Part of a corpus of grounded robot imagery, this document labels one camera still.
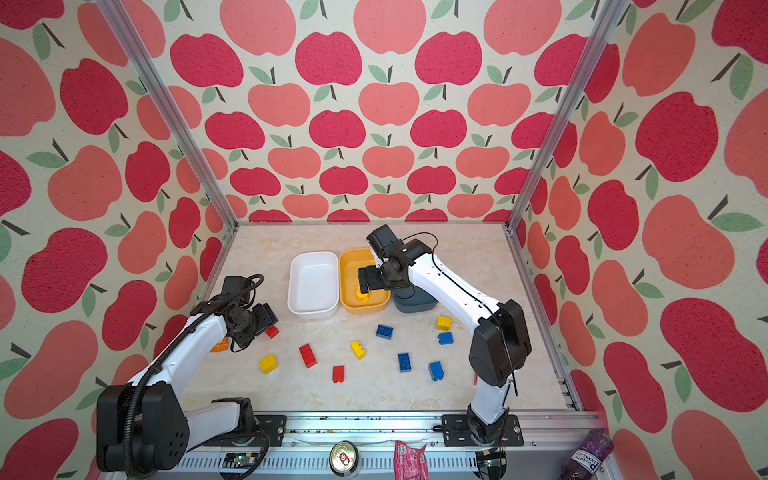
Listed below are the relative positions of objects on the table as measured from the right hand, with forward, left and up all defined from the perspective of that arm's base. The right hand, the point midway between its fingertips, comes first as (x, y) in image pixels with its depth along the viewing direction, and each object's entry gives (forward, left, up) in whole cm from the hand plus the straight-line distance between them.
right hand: (380, 282), depth 84 cm
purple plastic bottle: (-35, -51, -12) cm, 63 cm away
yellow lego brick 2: (-15, +5, -15) cm, 21 cm away
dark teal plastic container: (-10, -9, +8) cm, 16 cm away
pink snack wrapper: (-40, -11, -15) cm, 44 cm away
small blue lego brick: (-7, -21, -17) cm, 28 cm away
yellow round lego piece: (+3, +7, -15) cm, 17 cm away
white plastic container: (+6, +24, -15) cm, 30 cm away
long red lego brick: (-18, +20, -15) cm, 31 cm away
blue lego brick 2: (-17, -9, -15) cm, 24 cm away
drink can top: (-42, +3, -5) cm, 42 cm away
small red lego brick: (-22, +10, -15) cm, 28 cm away
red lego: (-12, +32, -14) cm, 37 cm away
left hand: (-12, +31, -10) cm, 34 cm away
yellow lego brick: (-22, +30, -14) cm, 39 cm away
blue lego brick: (-8, -2, -15) cm, 17 cm away
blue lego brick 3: (-18, -18, -15) cm, 30 cm away
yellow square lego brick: (-4, -20, -15) cm, 25 cm away
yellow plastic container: (+18, +13, -14) cm, 26 cm away
